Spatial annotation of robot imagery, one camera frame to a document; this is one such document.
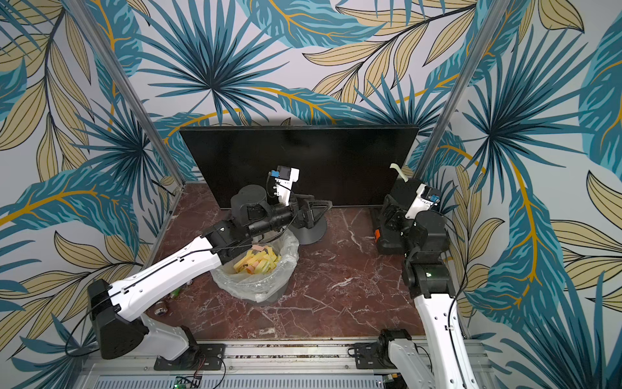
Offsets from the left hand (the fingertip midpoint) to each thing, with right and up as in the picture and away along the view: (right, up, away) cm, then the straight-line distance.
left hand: (323, 206), depth 62 cm
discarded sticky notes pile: (-21, -19, +25) cm, 38 cm away
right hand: (+22, +2, +6) cm, 23 cm away
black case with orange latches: (+26, -14, +30) cm, 42 cm away
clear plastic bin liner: (-18, -21, 0) cm, 28 cm away
